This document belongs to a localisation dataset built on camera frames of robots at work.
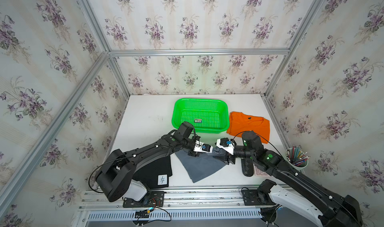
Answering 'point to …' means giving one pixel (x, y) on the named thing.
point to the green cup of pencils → (297, 157)
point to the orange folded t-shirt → (240, 122)
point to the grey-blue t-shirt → (198, 166)
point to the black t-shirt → (155, 174)
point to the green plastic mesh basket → (208, 115)
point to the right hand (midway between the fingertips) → (217, 148)
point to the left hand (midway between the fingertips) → (209, 149)
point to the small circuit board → (142, 214)
